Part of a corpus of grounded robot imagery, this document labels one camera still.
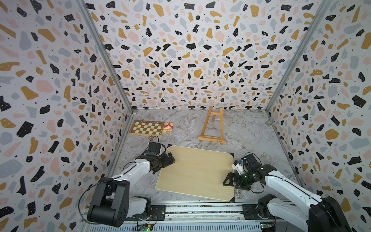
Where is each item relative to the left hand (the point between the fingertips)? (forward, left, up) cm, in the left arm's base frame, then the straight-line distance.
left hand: (171, 161), depth 89 cm
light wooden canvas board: (-5, -17, -5) cm, 18 cm away
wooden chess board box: (+27, +20, 0) cm, 33 cm away
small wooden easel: (+14, -29, +2) cm, 32 cm away
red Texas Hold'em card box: (+28, +5, -1) cm, 28 cm away
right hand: (-15, -34, 0) cm, 37 cm away
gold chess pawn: (+20, +16, -2) cm, 26 cm away
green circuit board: (-33, +10, -3) cm, 34 cm away
